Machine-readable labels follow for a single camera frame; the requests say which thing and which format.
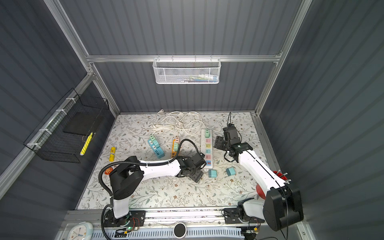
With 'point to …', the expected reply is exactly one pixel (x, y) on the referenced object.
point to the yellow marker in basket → (86, 143)
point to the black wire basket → (65, 134)
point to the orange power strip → (174, 153)
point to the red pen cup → (259, 190)
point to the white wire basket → (187, 72)
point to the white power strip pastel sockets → (207, 146)
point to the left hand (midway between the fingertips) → (196, 171)
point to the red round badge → (108, 170)
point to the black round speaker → (179, 230)
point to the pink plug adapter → (177, 139)
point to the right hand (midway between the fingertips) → (222, 142)
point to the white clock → (82, 231)
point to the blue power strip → (158, 151)
